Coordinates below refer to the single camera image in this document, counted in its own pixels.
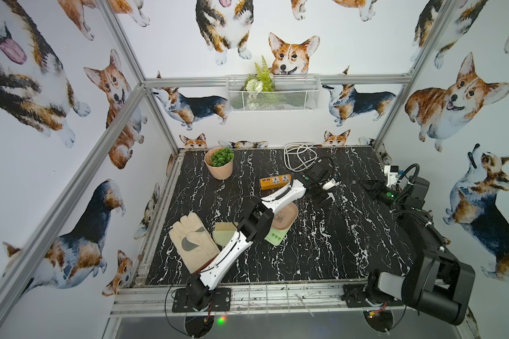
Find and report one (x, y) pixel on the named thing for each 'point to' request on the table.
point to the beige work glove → (194, 244)
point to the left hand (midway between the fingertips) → (329, 191)
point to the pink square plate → (284, 218)
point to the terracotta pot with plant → (219, 162)
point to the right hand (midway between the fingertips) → (357, 179)
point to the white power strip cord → (300, 156)
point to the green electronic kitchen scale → (276, 236)
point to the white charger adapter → (329, 185)
